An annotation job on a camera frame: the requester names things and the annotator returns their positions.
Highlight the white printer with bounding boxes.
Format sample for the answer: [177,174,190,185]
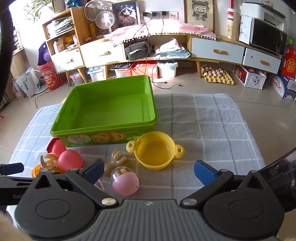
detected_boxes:
[239,2,288,26]

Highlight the red gift box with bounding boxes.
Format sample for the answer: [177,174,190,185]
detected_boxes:
[279,45,296,81]

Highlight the round mesh fan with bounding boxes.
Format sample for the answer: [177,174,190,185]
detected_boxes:
[84,0,105,22]

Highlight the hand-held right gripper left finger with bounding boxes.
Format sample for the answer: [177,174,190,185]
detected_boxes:
[28,159,119,208]

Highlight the yellow egg tray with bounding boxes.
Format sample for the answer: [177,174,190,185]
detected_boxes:
[200,65,235,85]

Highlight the stack of papers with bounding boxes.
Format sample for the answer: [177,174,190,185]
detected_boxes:
[154,38,191,59]

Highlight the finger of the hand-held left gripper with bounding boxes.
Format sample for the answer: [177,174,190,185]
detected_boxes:
[0,163,25,176]

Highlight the beige toy hand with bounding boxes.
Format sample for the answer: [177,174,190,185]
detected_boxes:
[104,148,130,178]

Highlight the pink toy pig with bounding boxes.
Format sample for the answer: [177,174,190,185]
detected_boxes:
[58,149,84,174]

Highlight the white plastic crate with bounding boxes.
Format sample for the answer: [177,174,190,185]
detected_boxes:
[234,65,268,90]

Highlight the framed cartoon picture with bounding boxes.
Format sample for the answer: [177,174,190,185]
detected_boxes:
[183,0,216,32]

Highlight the white storage box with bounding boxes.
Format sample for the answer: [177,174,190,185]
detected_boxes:
[157,62,178,78]

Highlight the pink trimmed cloth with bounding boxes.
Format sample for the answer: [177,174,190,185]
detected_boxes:
[109,23,217,47]

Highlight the white desk fan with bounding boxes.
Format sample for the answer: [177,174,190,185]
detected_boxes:
[95,10,116,38]

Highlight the potted plant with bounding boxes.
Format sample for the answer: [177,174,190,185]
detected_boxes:
[30,0,55,15]

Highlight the orange toy pieces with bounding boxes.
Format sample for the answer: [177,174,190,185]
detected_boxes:
[40,153,59,174]

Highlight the white plastic bag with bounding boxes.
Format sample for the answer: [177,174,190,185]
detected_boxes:
[14,67,40,98]

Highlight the black glossy object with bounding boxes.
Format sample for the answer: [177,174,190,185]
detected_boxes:
[258,146,296,212]

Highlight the wooden shelf cabinet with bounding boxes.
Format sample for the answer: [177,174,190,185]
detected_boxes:
[42,6,93,83]

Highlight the blue and white carton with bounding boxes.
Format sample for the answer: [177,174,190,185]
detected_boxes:
[270,74,296,100]

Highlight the clear storage box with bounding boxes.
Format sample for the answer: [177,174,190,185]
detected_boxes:
[114,67,133,78]

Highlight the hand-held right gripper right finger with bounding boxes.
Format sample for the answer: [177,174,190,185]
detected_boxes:
[180,160,272,208]

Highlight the wall socket strip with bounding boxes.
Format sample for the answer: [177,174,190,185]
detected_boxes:
[142,10,179,21]

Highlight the red toy cup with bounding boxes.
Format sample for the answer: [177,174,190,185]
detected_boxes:
[46,137,67,158]

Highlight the framed cat picture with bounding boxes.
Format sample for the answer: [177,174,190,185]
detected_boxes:
[112,0,141,30]

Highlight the black floor cable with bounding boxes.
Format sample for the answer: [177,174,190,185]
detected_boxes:
[150,77,182,89]

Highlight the clear box blue lid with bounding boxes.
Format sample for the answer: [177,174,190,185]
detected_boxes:
[87,66,105,82]

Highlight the white cabinet door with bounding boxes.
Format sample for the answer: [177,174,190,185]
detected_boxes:
[51,48,85,74]

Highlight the black printer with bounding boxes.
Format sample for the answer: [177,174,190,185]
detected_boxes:
[124,41,153,62]

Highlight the yellow toy pot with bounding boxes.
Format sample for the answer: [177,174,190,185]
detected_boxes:
[126,131,185,170]

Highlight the white drawer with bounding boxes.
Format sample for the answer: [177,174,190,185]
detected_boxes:
[80,40,126,68]
[242,48,282,74]
[190,37,246,65]

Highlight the green plastic box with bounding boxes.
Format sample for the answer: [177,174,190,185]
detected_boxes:
[50,75,159,148]

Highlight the grey checked cloth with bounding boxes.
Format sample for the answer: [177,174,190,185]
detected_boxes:
[8,93,266,210]

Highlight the microwave oven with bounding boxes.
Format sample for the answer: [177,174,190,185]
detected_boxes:
[249,17,288,57]

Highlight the red carton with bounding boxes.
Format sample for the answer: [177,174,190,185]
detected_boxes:
[130,61,160,80]

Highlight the purple plastic stool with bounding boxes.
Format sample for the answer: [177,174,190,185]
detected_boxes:
[38,41,52,67]

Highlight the wooden TV cabinet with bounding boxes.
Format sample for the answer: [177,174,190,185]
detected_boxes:
[80,30,288,80]

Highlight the pink capsule ball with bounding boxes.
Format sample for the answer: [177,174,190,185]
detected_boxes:
[110,166,140,196]

